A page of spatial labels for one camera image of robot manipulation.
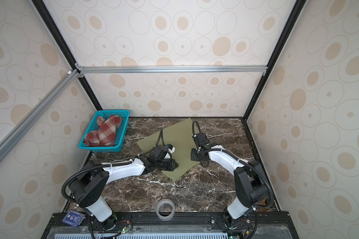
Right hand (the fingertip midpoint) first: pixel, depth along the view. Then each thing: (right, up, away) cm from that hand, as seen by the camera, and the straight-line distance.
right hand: (195, 156), depth 91 cm
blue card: (-62, -28, -18) cm, 70 cm away
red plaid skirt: (-60, +12, +8) cm, 62 cm away
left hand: (-8, -4, -6) cm, 11 cm away
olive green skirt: (-10, +12, -15) cm, 22 cm away
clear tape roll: (-17, -21, -13) cm, 30 cm away
